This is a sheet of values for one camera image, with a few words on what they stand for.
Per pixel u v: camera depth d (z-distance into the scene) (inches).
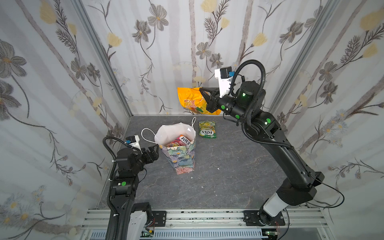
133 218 23.5
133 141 24.2
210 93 19.7
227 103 18.5
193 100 22.5
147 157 25.1
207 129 42.3
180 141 34.1
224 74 17.2
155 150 27.6
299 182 16.1
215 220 29.5
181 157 30.8
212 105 19.6
